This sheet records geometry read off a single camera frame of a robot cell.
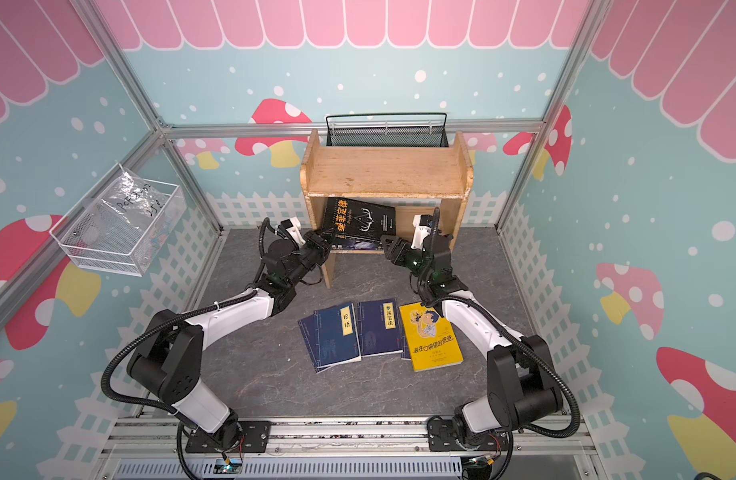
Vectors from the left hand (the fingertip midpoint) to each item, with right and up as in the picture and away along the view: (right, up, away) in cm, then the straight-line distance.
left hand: (341, 230), depth 81 cm
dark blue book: (-4, -31, +9) cm, 33 cm away
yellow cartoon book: (+25, -32, +7) cm, 42 cm away
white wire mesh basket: (-52, 0, -8) cm, 53 cm away
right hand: (+12, -2, 0) cm, 12 cm away
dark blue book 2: (+10, -29, +12) cm, 33 cm away
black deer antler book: (+5, +3, +4) cm, 8 cm away
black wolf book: (+4, -4, +3) cm, 6 cm away
